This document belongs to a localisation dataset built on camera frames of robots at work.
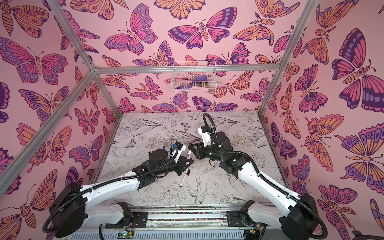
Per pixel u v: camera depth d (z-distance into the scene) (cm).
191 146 70
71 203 41
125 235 72
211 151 62
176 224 73
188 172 90
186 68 94
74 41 80
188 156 73
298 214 38
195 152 69
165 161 60
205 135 65
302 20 73
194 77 97
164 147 101
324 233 38
